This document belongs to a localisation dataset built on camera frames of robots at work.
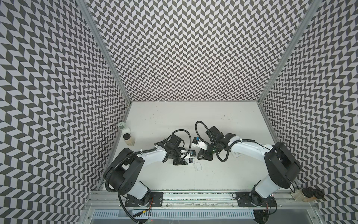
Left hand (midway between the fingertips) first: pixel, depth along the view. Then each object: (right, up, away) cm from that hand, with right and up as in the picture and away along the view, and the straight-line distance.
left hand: (185, 157), depth 88 cm
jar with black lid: (-36, +11, -1) cm, 38 cm away
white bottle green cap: (-41, +18, +3) cm, 45 cm away
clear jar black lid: (+61, -15, -15) cm, 65 cm away
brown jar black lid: (+67, -13, -19) cm, 71 cm away
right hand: (+9, +1, -6) cm, 10 cm away
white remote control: (+4, -1, -2) cm, 4 cm away
